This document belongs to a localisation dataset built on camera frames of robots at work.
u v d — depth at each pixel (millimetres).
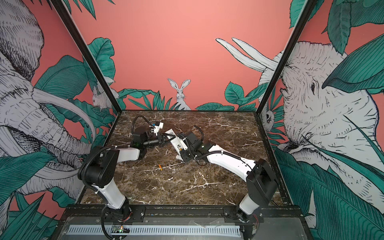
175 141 847
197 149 613
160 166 903
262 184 431
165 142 812
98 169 486
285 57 875
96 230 701
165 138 818
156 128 848
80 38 802
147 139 781
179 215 749
